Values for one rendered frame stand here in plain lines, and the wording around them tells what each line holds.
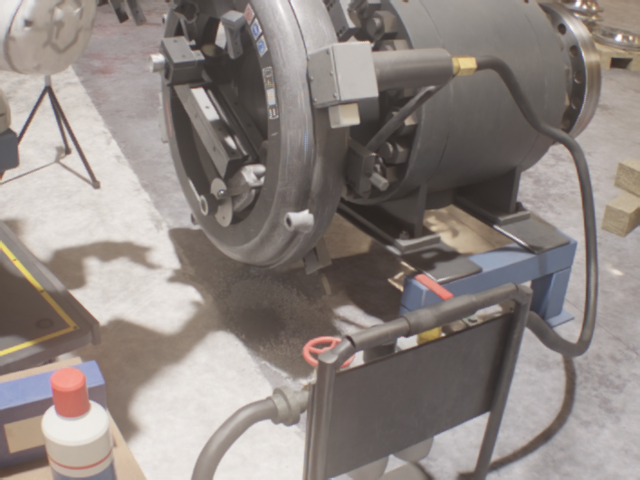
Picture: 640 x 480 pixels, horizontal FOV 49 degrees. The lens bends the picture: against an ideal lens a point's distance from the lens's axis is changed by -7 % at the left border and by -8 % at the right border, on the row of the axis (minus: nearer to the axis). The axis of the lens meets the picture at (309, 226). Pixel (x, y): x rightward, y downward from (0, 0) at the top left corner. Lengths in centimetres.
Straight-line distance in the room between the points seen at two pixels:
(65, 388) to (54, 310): 83
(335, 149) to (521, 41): 68
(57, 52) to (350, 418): 65
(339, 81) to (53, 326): 69
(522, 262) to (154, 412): 98
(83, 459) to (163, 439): 96
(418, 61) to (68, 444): 101
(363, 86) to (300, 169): 21
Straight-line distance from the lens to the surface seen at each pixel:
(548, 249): 200
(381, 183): 141
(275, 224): 152
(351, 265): 231
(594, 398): 192
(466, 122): 177
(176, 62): 173
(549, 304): 214
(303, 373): 183
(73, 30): 107
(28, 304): 152
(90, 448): 69
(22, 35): 101
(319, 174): 143
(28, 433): 88
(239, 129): 171
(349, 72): 132
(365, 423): 110
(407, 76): 142
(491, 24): 187
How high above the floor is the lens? 110
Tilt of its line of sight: 26 degrees down
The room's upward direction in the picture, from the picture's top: 3 degrees clockwise
